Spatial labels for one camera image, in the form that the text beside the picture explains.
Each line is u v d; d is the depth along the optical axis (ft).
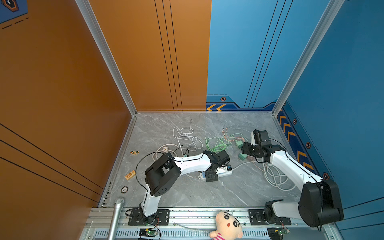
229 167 2.58
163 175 1.62
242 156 3.03
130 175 2.84
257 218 2.38
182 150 3.09
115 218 2.35
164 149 3.15
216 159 2.14
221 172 2.56
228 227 2.10
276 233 2.29
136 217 2.39
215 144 3.23
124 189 2.71
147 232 2.33
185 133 3.47
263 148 2.07
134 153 3.17
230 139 3.38
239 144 3.19
